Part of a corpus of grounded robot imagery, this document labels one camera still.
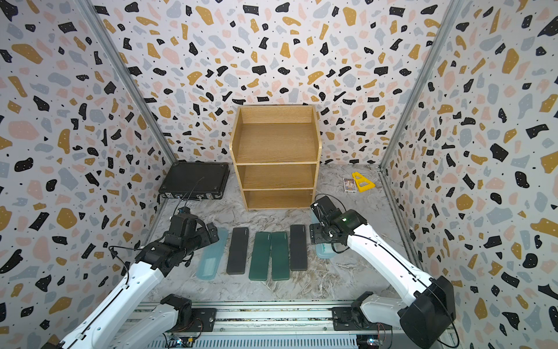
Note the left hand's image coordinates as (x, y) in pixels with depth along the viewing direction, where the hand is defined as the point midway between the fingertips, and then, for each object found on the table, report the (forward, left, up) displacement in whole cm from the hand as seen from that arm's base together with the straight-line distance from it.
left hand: (208, 230), depth 79 cm
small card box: (+33, -61, -15) cm, 71 cm away
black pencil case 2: (0, -33, -16) cm, 37 cm away
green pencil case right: (-10, -26, -14) cm, 31 cm away
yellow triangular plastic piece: (+31, -67, -15) cm, 75 cm away
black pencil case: (-3, -8, -15) cm, 17 cm away
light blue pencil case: (-4, +2, -13) cm, 13 cm away
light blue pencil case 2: (-8, -42, -2) cm, 42 cm away
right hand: (-2, -41, 0) cm, 41 cm away
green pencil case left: (-7, -18, -14) cm, 23 cm away
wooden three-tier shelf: (+27, -25, +16) cm, 40 cm away
